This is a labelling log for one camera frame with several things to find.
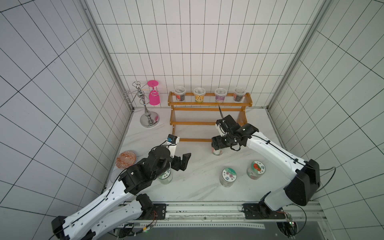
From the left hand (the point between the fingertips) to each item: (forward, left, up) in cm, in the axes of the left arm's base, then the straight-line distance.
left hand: (179, 154), depth 70 cm
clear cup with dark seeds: (+32, +1, +12) cm, 34 cm away
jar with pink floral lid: (-5, -25, -13) cm, 29 cm away
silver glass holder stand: (+39, +27, -20) cm, 52 cm away
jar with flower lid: (+7, -20, -11) cm, 24 cm away
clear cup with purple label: (+31, -21, +12) cm, 39 cm away
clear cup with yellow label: (+31, -10, +12) cm, 35 cm away
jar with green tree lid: (-6, +7, -14) cm, 17 cm away
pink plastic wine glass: (+45, +21, -2) cm, 50 cm away
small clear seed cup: (+31, -31, +12) cm, 45 cm away
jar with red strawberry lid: (-2, -41, -14) cm, 43 cm away
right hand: (+10, -18, -6) cm, 21 cm away
